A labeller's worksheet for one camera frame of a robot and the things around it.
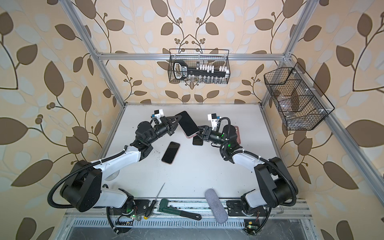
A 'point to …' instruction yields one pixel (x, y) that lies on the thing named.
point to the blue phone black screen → (197, 141)
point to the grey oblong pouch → (216, 206)
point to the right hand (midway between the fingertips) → (192, 131)
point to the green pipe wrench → (163, 206)
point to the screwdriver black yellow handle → (147, 212)
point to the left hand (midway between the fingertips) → (183, 116)
